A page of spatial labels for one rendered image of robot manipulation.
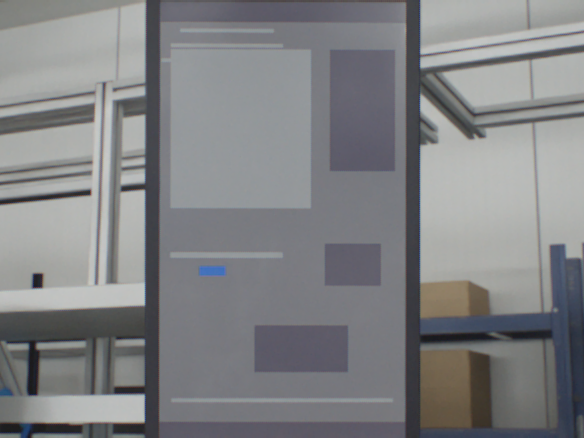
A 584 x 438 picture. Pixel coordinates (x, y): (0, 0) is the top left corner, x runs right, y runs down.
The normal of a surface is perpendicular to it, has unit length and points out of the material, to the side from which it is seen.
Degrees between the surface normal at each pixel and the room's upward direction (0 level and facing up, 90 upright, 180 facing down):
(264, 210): 101
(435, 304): 90
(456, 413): 90
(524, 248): 90
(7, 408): 90
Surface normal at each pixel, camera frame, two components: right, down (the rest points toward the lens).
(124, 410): -0.41, -0.18
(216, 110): 0.01, 0.00
